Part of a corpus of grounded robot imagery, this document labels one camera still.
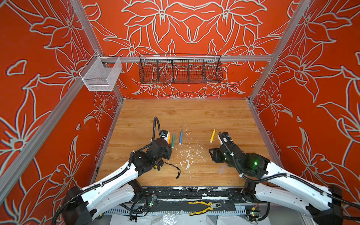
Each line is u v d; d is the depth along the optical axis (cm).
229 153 52
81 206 39
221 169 81
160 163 82
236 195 73
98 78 87
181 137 95
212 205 70
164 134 67
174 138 95
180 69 97
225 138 63
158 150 57
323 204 40
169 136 68
